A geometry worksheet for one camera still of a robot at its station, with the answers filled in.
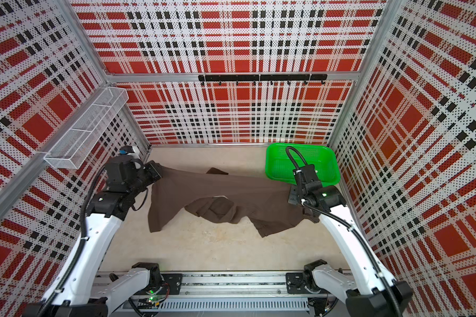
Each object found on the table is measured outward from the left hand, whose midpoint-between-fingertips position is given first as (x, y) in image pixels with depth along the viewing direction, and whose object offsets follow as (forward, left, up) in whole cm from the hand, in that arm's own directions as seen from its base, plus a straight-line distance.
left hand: (162, 164), depth 73 cm
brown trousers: (+2, -20, -29) cm, 35 cm away
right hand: (-8, -52, -9) cm, 54 cm away
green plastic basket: (+24, -49, -31) cm, 63 cm away
